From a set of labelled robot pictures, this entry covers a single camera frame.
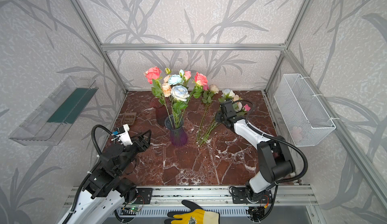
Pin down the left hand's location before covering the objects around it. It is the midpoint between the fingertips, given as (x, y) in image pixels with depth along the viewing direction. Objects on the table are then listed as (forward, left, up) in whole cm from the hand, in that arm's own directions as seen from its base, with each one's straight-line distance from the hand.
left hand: (150, 128), depth 71 cm
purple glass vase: (+5, -11, -17) cm, 21 cm away
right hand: (+20, -35, -12) cm, 42 cm away
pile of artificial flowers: (+19, -29, -25) cm, 42 cm away
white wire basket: (+2, -66, +12) cm, 67 cm away
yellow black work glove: (-32, -22, -20) cm, 44 cm away
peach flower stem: (+14, -8, +11) cm, 19 cm away
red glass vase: (+17, 0, -9) cm, 20 cm away
